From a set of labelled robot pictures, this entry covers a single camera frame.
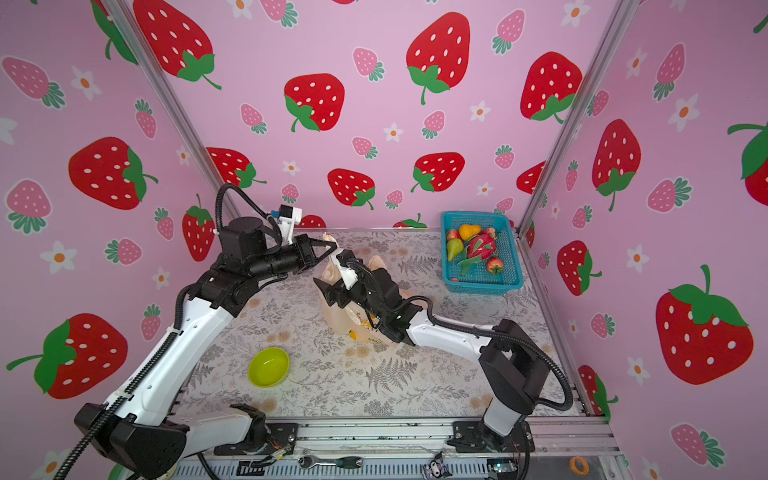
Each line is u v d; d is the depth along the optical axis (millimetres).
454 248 1104
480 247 1045
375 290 543
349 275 652
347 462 700
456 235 1141
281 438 735
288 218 621
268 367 846
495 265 1043
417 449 731
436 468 678
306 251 589
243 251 499
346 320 702
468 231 1129
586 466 701
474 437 735
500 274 1057
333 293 658
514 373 445
